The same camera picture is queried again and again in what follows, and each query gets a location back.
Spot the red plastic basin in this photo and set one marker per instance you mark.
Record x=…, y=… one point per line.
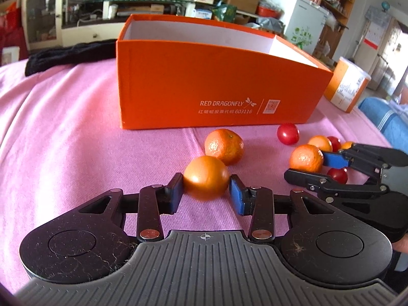
x=269, y=11

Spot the wall calendar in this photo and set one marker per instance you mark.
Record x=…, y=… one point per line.
x=372, y=38

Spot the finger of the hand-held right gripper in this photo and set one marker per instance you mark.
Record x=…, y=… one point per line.
x=306, y=178
x=334, y=159

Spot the black knit cloth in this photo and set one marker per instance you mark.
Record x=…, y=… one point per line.
x=63, y=57

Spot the green snack packet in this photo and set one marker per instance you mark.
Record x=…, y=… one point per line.
x=224, y=12

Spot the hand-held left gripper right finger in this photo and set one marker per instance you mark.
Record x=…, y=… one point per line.
x=236, y=194

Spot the small globe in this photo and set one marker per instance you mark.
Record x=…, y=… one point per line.
x=385, y=6

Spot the orange cardboard box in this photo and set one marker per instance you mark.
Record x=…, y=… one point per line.
x=191, y=79

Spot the smooth round orange mandarin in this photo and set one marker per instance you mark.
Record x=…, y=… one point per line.
x=205, y=177

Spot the blue and white box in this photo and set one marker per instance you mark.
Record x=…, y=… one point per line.
x=202, y=14

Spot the orange and white canister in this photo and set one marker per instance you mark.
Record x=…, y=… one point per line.
x=346, y=84

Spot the small white fridge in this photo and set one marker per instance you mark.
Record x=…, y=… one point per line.
x=299, y=16

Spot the red box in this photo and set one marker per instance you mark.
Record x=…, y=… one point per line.
x=11, y=22

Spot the blue striped cushion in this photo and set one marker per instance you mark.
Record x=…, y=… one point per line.
x=389, y=121

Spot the red cherry tomato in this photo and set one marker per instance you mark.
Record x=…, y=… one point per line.
x=338, y=175
x=334, y=143
x=287, y=133

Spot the pink floral tablecloth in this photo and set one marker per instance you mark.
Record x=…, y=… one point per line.
x=63, y=134

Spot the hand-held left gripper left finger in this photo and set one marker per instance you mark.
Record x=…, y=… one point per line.
x=175, y=194

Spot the dimpled round orange mandarin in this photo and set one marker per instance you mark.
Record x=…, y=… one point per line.
x=224, y=146

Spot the white jar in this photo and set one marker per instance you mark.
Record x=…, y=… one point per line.
x=112, y=11

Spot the white glass-door cabinet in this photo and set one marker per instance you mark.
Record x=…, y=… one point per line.
x=41, y=16

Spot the glass-top television stand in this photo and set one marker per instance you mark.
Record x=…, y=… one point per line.
x=95, y=28

